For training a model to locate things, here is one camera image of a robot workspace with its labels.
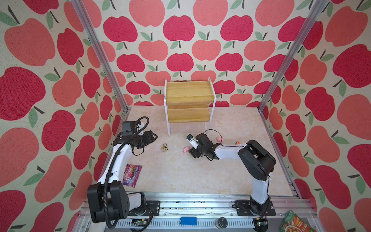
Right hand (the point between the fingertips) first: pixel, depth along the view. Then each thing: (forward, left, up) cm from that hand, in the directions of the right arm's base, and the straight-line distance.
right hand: (193, 148), depth 97 cm
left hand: (-5, +23, +16) cm, 29 cm away
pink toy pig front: (-2, +5, +1) cm, 6 cm away
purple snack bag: (-22, +35, +3) cm, 42 cm away
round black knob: (-41, -15, +10) cm, 45 cm away
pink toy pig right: (+8, -18, +1) cm, 20 cm away
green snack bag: (-37, -51, +1) cm, 63 cm away
